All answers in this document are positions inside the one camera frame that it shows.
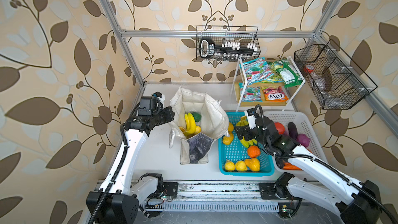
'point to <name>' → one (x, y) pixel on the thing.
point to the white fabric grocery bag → (213, 123)
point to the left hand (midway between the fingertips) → (175, 111)
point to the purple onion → (303, 139)
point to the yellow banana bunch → (190, 125)
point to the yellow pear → (254, 164)
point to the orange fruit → (253, 151)
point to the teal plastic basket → (242, 157)
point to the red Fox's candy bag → (275, 94)
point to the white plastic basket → (285, 117)
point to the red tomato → (280, 127)
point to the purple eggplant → (293, 129)
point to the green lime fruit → (197, 116)
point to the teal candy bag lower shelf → (252, 94)
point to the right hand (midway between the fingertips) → (242, 126)
